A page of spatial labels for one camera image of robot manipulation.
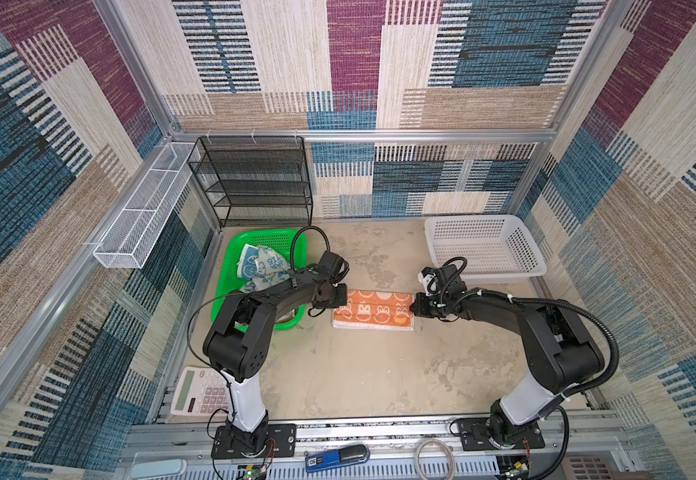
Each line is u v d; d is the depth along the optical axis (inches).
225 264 38.4
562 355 18.5
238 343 19.3
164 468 27.6
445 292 29.5
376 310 36.9
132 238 36.1
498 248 43.9
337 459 26.5
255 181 43.6
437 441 28.5
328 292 29.3
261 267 40.1
